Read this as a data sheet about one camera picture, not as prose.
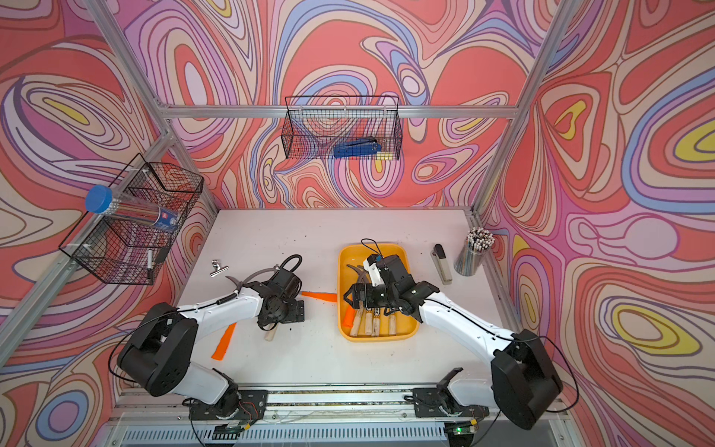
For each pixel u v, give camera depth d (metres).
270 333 0.85
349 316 0.87
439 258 0.99
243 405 0.72
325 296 0.95
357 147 0.90
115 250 0.70
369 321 0.86
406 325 0.86
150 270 0.72
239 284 0.81
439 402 0.66
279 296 0.69
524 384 0.40
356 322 0.86
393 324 0.86
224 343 0.83
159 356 0.44
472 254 0.91
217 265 1.01
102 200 0.61
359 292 0.72
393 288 0.62
